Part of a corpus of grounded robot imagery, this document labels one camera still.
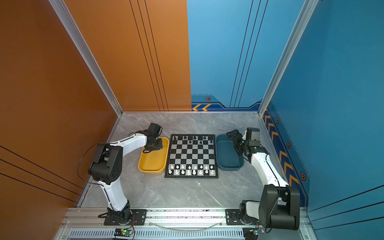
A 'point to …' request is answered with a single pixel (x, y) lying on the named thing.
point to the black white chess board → (192, 156)
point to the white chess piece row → (191, 170)
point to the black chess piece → (211, 142)
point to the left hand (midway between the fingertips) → (158, 145)
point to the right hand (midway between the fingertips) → (228, 138)
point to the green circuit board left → (122, 232)
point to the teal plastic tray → (227, 158)
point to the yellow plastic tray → (155, 162)
